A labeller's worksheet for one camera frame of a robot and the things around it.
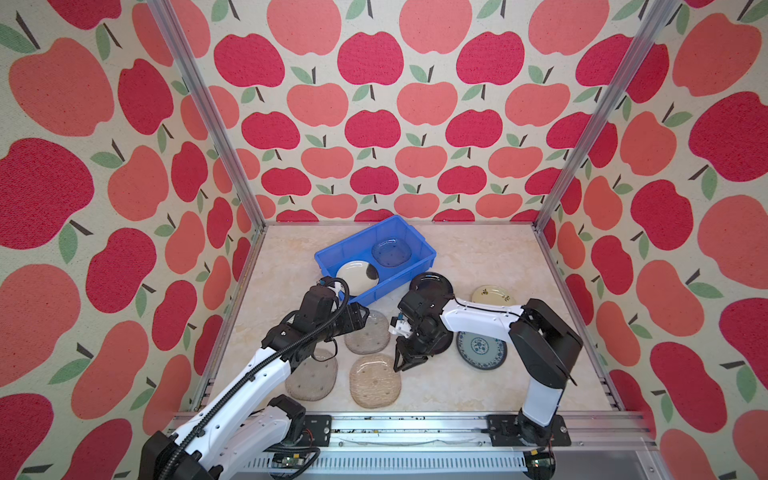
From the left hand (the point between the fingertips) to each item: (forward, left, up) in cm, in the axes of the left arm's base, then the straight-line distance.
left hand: (365, 316), depth 78 cm
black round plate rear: (+18, -23, -15) cm, 33 cm away
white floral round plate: (+22, +3, -14) cm, 26 cm away
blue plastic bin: (+32, +4, -10) cm, 34 cm away
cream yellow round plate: (+15, -42, -14) cm, 47 cm away
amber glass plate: (-12, -2, -16) cm, 20 cm away
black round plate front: (-1, -23, -15) cm, 27 cm away
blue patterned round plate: (-3, -34, -16) cm, 38 cm away
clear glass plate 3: (-11, +16, -17) cm, 25 cm away
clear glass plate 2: (+1, -1, -16) cm, 16 cm away
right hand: (-9, -10, -13) cm, 19 cm away
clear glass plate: (+36, -8, -16) cm, 40 cm away
